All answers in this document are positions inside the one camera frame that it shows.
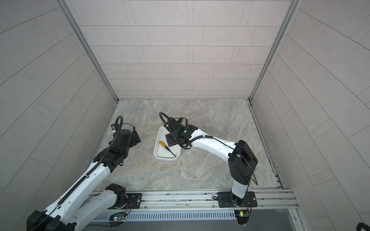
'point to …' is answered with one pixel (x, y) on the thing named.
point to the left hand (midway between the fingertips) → (133, 133)
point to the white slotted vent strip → (180, 214)
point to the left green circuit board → (118, 218)
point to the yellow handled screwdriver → (165, 146)
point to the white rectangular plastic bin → (160, 152)
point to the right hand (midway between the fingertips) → (170, 140)
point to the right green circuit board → (242, 216)
